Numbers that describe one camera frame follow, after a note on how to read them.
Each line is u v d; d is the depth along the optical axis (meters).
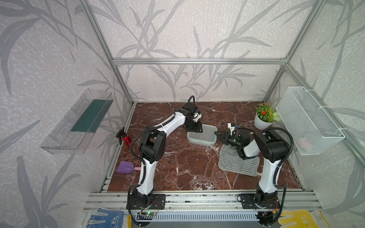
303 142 0.74
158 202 0.73
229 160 0.88
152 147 0.54
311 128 0.63
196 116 0.84
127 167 0.85
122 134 0.83
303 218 0.69
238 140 0.82
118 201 0.76
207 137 0.97
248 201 0.73
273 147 0.54
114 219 0.68
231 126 0.91
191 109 0.79
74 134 0.63
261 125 0.98
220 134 0.89
